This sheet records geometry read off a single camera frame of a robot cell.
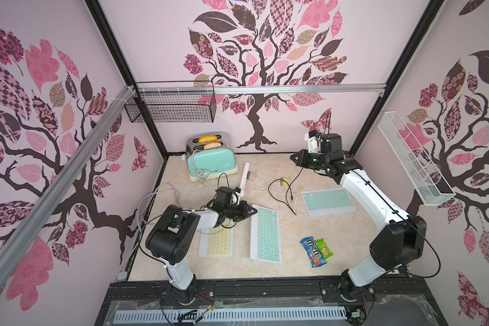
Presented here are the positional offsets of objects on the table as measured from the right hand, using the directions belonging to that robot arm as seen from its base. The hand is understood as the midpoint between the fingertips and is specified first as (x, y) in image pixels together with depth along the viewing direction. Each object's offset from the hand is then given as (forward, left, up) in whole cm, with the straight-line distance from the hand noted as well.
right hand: (291, 158), depth 81 cm
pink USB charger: (+11, +17, -24) cm, 31 cm away
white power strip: (-6, +22, -16) cm, 27 cm away
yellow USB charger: (+6, 0, -25) cm, 26 cm away
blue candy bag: (-30, -9, -25) cm, 40 cm away
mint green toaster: (+12, +37, -9) cm, 40 cm away
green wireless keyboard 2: (-4, -22, -28) cm, 35 cm away
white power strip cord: (+3, +68, -26) cm, 73 cm away
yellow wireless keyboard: (-24, +32, -27) cm, 48 cm away
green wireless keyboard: (-23, +11, -24) cm, 35 cm away
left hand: (-13, +15, -22) cm, 30 cm away
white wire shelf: (-12, -50, -2) cm, 52 cm away
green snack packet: (-29, -14, -27) cm, 42 cm away
